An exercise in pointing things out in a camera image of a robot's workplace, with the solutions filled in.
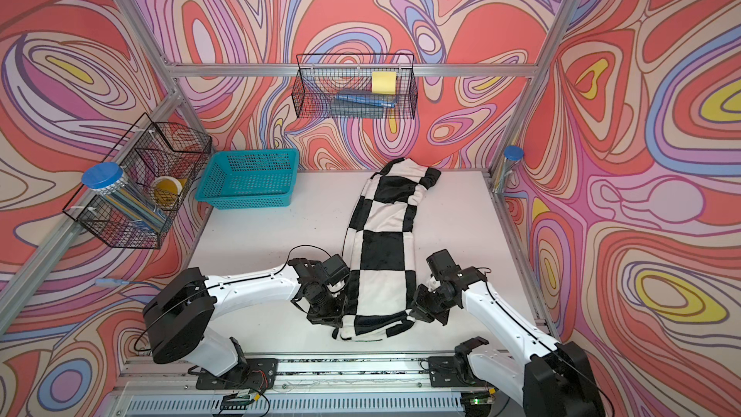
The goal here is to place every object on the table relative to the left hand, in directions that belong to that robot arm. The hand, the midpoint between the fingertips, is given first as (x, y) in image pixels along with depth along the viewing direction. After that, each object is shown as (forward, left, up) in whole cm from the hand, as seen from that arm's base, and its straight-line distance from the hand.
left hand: (348, 327), depth 78 cm
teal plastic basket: (+60, +45, -3) cm, 75 cm away
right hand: (+1, -18, +1) cm, 18 cm away
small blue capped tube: (+55, -57, +15) cm, 80 cm away
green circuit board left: (-16, +28, -6) cm, 33 cm away
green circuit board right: (-16, -33, -4) cm, 37 cm away
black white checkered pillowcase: (+17, -9, -2) cm, 20 cm away
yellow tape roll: (+28, +51, +24) cm, 63 cm away
